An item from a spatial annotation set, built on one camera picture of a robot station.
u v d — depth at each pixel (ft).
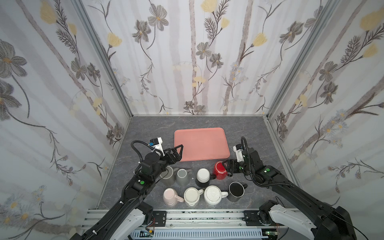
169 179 2.57
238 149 2.41
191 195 2.47
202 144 3.56
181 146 2.34
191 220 2.46
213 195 2.44
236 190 2.46
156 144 2.16
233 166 2.35
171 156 2.14
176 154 2.17
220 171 2.69
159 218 2.42
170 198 2.38
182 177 2.57
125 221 1.85
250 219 2.41
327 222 1.31
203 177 2.60
